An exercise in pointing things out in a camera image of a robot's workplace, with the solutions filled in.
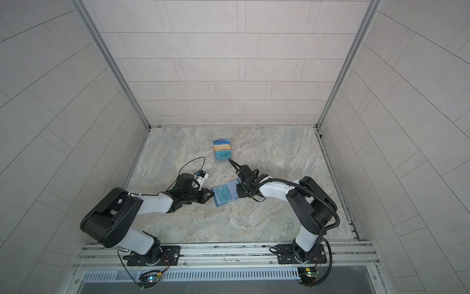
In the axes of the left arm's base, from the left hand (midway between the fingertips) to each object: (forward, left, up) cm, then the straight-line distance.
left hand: (218, 193), depth 88 cm
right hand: (+1, -10, -2) cm, 11 cm away
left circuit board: (-34, +22, +3) cm, 40 cm away
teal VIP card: (+20, -1, +3) cm, 21 cm away
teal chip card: (-1, -2, +1) cm, 2 cm away
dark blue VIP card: (+28, -2, +5) cm, 29 cm away
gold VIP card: (+24, 0, +5) cm, 25 cm away
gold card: (+24, 0, +3) cm, 24 cm away
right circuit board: (-32, -37, 0) cm, 49 cm away
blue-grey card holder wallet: (+3, -6, 0) cm, 7 cm away
